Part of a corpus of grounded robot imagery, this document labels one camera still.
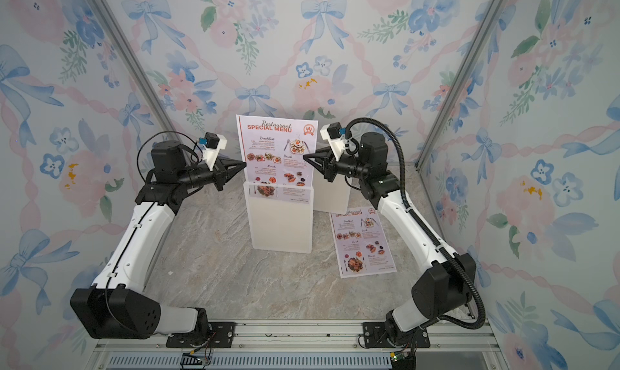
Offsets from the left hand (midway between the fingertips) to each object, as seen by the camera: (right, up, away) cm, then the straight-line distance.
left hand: (244, 163), depth 70 cm
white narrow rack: (+26, -11, +25) cm, 38 cm away
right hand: (+19, +2, -2) cm, 19 cm away
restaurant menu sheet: (+39, -29, +24) cm, 54 cm away
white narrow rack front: (+9, -17, +11) cm, 22 cm away
